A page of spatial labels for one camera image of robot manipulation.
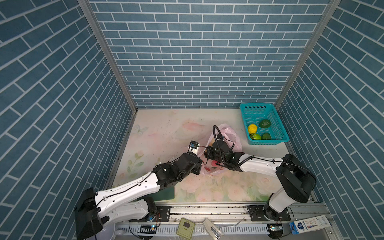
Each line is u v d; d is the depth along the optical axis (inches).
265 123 42.1
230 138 31.8
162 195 31.4
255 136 38.0
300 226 27.4
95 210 15.5
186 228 27.1
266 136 39.0
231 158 26.2
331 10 28.4
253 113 45.7
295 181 17.7
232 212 30.0
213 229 27.0
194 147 25.2
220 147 26.1
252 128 40.1
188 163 20.9
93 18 29.0
